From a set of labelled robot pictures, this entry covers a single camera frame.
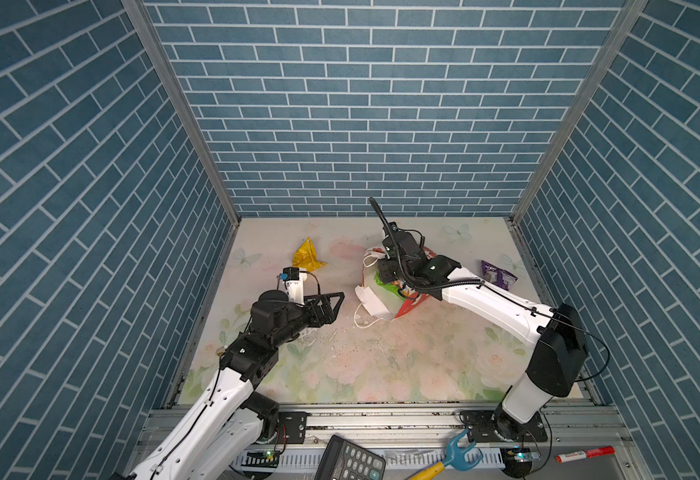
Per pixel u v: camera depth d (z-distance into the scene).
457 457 0.68
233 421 0.60
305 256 1.04
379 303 0.93
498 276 0.99
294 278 0.66
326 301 0.65
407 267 0.62
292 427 0.74
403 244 0.60
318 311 0.64
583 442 0.73
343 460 0.68
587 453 0.70
